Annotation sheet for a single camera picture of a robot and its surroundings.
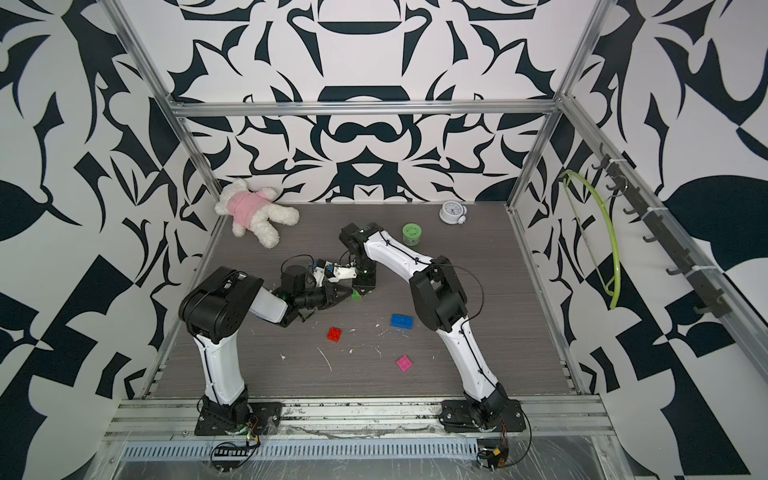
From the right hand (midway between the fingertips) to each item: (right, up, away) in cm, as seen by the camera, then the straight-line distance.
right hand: (361, 278), depth 96 cm
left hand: (-3, -4, 0) cm, 5 cm away
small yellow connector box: (+34, -38, -25) cm, 57 cm away
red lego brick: (-7, -15, -9) cm, 19 cm away
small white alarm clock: (+33, +22, +18) cm, 44 cm away
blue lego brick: (+12, -12, -7) cm, 18 cm away
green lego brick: (-2, -5, -3) cm, 6 cm away
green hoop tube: (+58, +6, -30) cm, 65 cm away
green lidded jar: (+16, +14, +9) cm, 24 cm away
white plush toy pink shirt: (-38, +22, +9) cm, 45 cm away
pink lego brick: (+13, -21, -15) cm, 28 cm away
